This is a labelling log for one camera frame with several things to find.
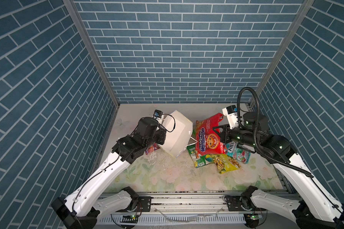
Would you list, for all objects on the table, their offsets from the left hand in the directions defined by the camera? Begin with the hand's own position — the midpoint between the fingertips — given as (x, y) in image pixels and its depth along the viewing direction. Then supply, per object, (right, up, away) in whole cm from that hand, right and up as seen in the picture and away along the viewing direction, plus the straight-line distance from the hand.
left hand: (167, 129), depth 70 cm
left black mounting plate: (-13, -40, +4) cm, 42 cm away
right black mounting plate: (+34, -39, +4) cm, 52 cm away
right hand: (+22, +1, -7) cm, 23 cm away
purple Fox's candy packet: (-5, -6, -10) cm, 13 cm away
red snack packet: (+19, -5, -4) cm, 20 cm away
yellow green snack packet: (+33, -22, +15) cm, 42 cm away
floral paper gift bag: (+5, -2, +24) cm, 25 cm away
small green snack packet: (+30, -20, +17) cm, 40 cm away
